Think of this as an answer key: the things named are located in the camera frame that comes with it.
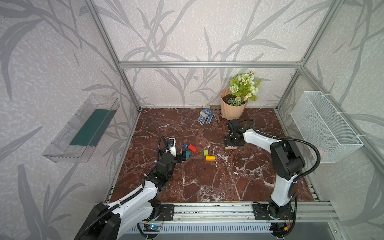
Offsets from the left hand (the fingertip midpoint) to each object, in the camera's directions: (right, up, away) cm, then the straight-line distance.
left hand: (179, 141), depth 83 cm
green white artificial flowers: (+40, +34, +13) cm, 53 cm away
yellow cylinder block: (+18, -12, +8) cm, 23 cm away
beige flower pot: (+34, +17, +21) cm, 43 cm away
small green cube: (+15, -9, +10) cm, 21 cm away
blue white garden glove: (+16, +17, +32) cm, 39 cm away
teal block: (+4, -10, +10) cm, 15 cm away
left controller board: (-11, -40, -13) cm, 43 cm away
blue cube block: (+2, -5, +13) cm, 14 cm away
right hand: (+32, 0, +15) cm, 35 cm away
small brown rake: (+24, +20, +32) cm, 45 cm away
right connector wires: (+51, -41, -13) cm, 66 cm away
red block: (+7, -7, +13) cm, 16 cm away
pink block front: (+32, -6, +13) cm, 35 cm away
